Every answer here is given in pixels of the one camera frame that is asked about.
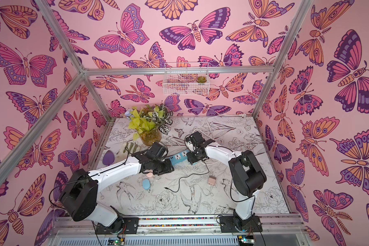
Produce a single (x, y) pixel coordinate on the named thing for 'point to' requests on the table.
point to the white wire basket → (186, 79)
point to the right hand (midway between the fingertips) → (192, 156)
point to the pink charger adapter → (211, 180)
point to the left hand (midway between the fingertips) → (174, 169)
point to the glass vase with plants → (149, 121)
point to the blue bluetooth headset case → (146, 184)
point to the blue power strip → (179, 157)
